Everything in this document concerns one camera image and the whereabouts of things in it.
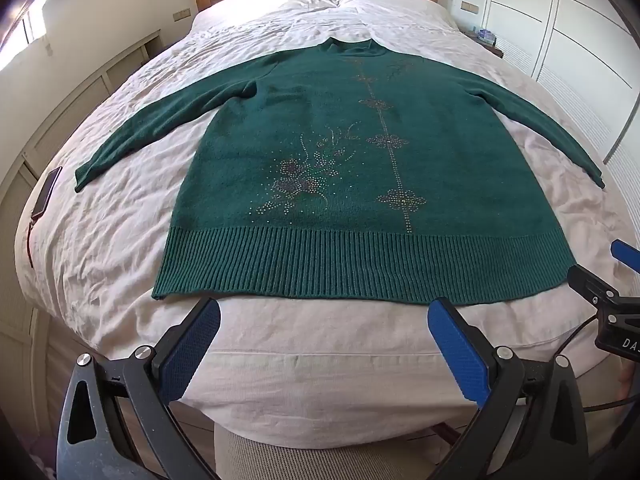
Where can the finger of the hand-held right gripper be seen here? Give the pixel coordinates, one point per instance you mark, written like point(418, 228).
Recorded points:
point(590, 287)
point(626, 255)

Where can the bright window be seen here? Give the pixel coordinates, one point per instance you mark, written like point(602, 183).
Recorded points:
point(22, 22)

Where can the bed with white cover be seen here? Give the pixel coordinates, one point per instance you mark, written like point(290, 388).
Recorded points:
point(125, 220)

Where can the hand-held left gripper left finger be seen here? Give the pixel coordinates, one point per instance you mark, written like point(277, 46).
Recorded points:
point(192, 347)

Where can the dark wooden nightstand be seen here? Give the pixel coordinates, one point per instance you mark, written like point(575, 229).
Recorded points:
point(492, 46)

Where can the white wardrobe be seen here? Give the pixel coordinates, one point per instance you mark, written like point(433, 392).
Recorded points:
point(565, 25)

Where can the beige wall switch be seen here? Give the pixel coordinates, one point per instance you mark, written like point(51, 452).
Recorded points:
point(182, 14)
point(469, 7)

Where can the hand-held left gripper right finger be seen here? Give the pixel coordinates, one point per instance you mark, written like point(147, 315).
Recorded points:
point(457, 347)

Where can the green beaded sweater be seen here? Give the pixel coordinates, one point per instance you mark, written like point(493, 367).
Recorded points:
point(330, 175)

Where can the white panelled low cabinet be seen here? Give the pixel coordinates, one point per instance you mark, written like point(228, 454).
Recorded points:
point(75, 90)

